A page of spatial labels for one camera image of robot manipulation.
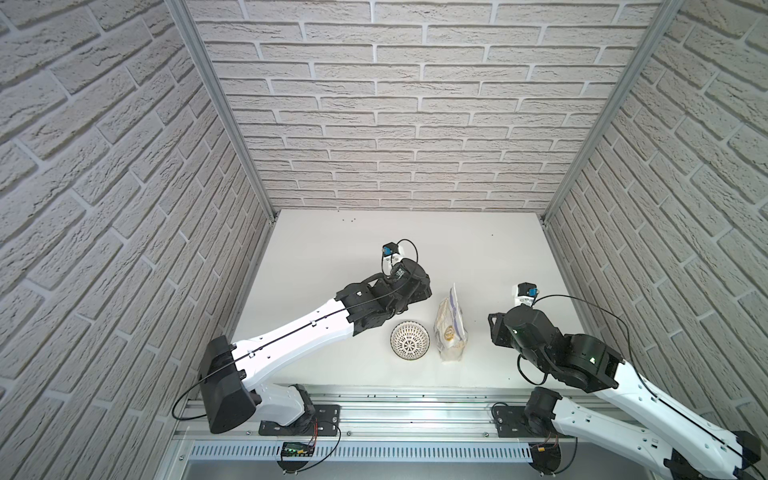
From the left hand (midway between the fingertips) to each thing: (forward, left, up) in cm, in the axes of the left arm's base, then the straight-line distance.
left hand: (422, 270), depth 74 cm
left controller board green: (-35, +31, -27) cm, 54 cm away
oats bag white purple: (-11, -8, -11) cm, 17 cm away
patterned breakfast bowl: (-9, +2, -24) cm, 26 cm away
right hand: (-11, -16, -5) cm, 20 cm away
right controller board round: (-38, -29, -24) cm, 53 cm away
